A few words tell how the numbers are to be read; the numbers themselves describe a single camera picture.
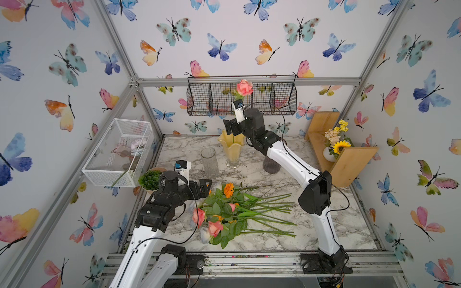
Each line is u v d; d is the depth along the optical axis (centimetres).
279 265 74
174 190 56
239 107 70
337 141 83
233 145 86
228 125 75
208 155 93
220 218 79
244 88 69
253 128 65
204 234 77
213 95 99
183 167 62
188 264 74
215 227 74
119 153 73
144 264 44
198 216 75
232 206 82
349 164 83
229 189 87
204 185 64
